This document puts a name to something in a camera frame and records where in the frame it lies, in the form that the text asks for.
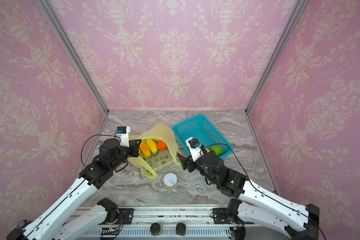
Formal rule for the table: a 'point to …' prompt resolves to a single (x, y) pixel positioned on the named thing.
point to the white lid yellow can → (170, 180)
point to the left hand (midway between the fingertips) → (142, 141)
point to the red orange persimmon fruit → (162, 145)
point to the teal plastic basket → (200, 127)
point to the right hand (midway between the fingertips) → (185, 149)
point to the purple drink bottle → (22, 223)
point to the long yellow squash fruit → (152, 145)
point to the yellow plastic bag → (159, 131)
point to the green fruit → (218, 149)
